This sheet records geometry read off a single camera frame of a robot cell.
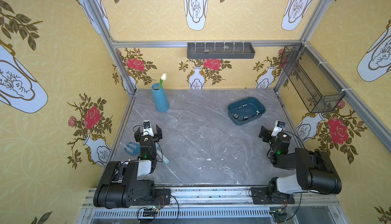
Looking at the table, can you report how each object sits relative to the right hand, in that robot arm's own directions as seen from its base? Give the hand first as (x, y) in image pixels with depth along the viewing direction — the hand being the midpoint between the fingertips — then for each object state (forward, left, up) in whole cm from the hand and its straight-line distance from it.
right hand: (266, 127), depth 92 cm
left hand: (-5, +71, +5) cm, 72 cm away
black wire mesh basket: (+6, -19, +26) cm, 32 cm away
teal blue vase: (+17, +68, 0) cm, 70 cm away
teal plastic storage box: (+18, +8, -8) cm, 21 cm away
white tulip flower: (+17, +62, +23) cm, 69 cm away
